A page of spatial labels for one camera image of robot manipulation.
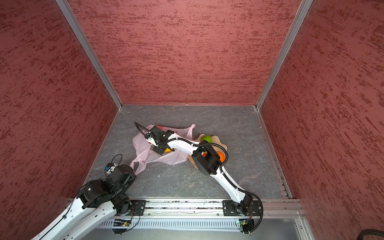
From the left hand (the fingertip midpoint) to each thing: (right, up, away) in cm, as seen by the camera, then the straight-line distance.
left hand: (136, 177), depth 76 cm
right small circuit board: (+55, -20, -5) cm, 58 cm away
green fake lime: (+39, +19, +15) cm, 46 cm away
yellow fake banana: (+14, +11, +15) cm, 23 cm away
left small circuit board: (-7, -21, -4) cm, 23 cm away
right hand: (+8, +11, +18) cm, 22 cm away
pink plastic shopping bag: (+2, +12, +5) cm, 13 cm away
